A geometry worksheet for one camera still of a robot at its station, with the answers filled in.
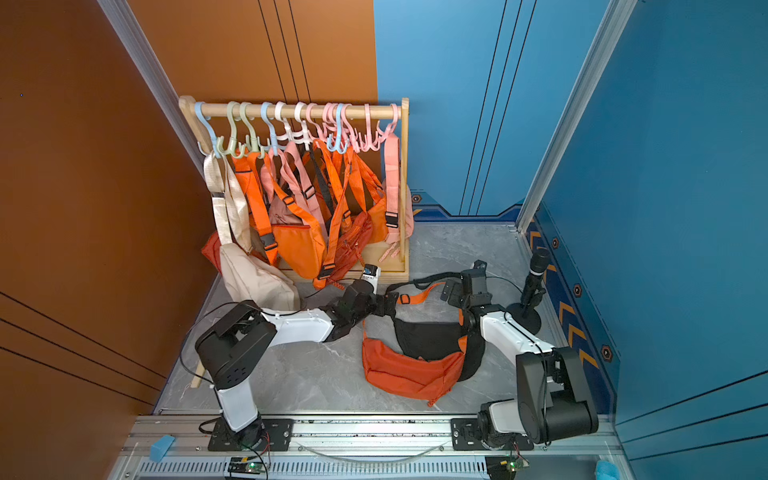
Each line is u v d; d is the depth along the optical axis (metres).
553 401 0.42
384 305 0.82
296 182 0.81
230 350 0.51
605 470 0.67
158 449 0.71
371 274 0.81
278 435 0.73
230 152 0.72
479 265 0.81
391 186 0.86
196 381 0.82
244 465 0.71
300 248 0.86
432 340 0.87
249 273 0.81
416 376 0.79
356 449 0.73
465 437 0.72
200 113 0.68
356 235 0.95
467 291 0.71
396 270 1.02
